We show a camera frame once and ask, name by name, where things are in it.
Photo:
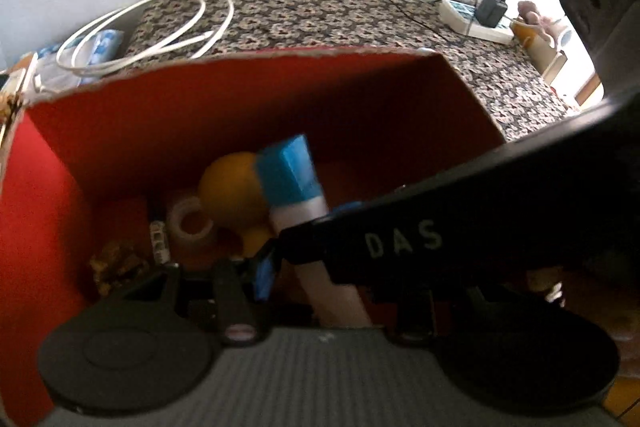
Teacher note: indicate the floral patterned cloth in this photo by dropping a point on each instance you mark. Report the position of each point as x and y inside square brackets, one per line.
[350, 22]

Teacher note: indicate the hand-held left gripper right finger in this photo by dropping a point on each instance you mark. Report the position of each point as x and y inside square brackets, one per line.
[417, 307]

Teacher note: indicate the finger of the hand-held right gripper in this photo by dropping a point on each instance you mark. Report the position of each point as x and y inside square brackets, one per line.
[345, 209]

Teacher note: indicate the white bottle with blue cap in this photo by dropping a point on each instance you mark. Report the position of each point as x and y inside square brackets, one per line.
[292, 179]

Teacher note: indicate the clear packing tape roll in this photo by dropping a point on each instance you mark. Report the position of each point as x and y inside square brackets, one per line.
[172, 217]

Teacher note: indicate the white mug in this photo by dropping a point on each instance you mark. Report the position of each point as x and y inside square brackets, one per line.
[565, 37]

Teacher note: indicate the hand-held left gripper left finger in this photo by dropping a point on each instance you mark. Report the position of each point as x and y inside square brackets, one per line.
[262, 279]

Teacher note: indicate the black power adapter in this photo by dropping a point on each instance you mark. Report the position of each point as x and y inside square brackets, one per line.
[490, 9]

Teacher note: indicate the gold crumpled wrapper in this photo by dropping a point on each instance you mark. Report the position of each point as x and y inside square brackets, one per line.
[117, 264]

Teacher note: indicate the white power strip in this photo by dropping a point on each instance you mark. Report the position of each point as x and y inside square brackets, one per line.
[457, 14]

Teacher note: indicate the red cardboard box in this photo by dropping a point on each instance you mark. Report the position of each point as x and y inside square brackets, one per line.
[250, 107]

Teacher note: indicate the blue and white packet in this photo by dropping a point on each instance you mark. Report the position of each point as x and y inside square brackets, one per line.
[107, 44]

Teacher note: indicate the pink plush toy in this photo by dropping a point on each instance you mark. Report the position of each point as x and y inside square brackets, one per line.
[530, 12]

